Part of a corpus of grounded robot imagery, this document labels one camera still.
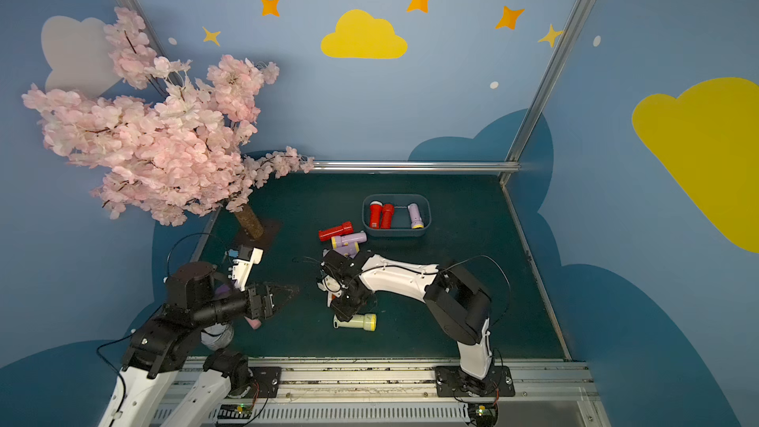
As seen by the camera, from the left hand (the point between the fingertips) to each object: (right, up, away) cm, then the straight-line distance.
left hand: (290, 284), depth 66 cm
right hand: (+11, -12, +18) cm, 24 cm away
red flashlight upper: (+1, +8, +35) cm, 36 cm away
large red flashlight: (+23, +16, +41) cm, 50 cm away
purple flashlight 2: (+9, +4, +32) cm, 33 cm away
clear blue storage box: (+28, +12, +41) cm, 52 cm away
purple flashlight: (+12, +7, +36) cm, 38 cm away
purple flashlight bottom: (+33, +14, +40) cm, 54 cm away
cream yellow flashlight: (+17, -14, +14) cm, 26 cm away
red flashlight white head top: (+19, +15, +40) cm, 47 cm away
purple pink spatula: (-15, -15, +16) cm, 27 cm away
